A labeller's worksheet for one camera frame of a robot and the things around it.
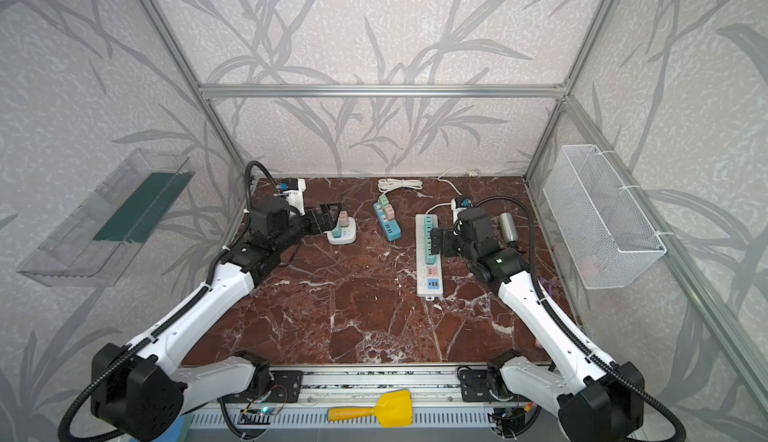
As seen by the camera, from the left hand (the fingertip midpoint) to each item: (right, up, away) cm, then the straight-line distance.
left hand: (332, 198), depth 77 cm
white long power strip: (+26, -24, +14) cm, 38 cm away
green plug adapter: (+11, -1, +27) cm, 30 cm away
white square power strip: (0, -12, +23) cm, 26 cm away
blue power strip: (+14, -10, +24) cm, 30 cm away
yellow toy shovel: (+17, -51, -7) cm, 54 cm away
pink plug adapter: (+14, -5, +24) cm, 28 cm away
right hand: (+31, -7, +2) cm, 32 cm away
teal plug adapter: (+27, -7, +22) cm, 35 cm away
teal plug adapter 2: (+27, -18, +14) cm, 35 cm away
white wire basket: (+61, -8, -15) cm, 63 cm away
